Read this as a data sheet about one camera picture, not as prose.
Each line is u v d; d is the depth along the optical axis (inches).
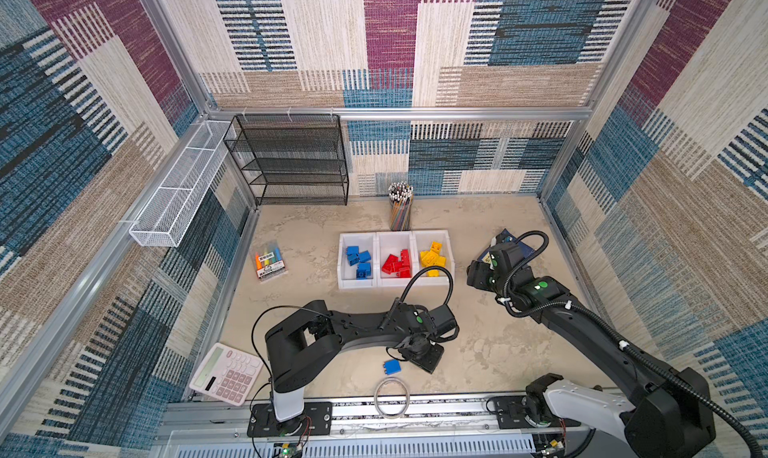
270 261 40.0
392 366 32.0
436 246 40.0
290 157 42.9
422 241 41.5
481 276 29.3
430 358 28.4
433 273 29.2
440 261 38.3
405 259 39.1
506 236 41.6
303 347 18.8
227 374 31.0
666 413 15.1
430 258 38.1
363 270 37.6
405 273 37.0
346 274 38.3
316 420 28.8
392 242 41.4
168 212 36.9
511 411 28.9
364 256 40.1
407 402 29.9
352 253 40.1
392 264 38.0
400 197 38.0
